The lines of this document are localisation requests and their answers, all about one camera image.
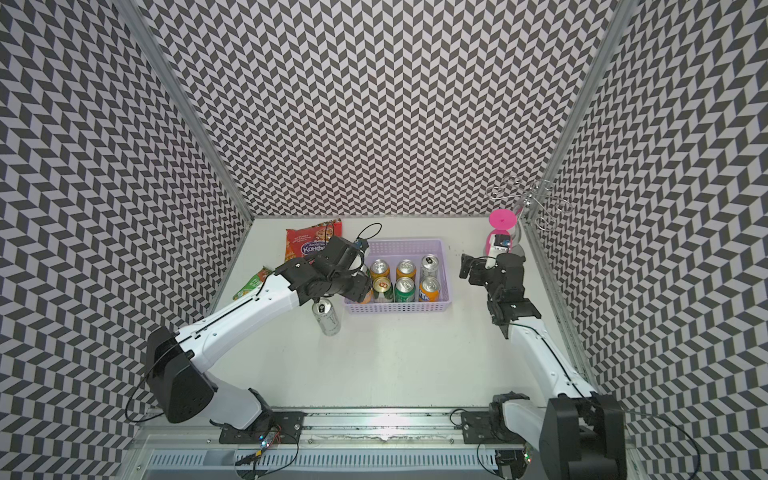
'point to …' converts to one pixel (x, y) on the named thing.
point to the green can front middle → (404, 290)
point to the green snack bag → (255, 281)
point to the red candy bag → (307, 241)
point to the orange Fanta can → (429, 290)
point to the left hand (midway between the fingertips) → (358, 284)
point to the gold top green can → (382, 290)
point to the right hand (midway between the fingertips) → (478, 262)
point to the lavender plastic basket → (395, 251)
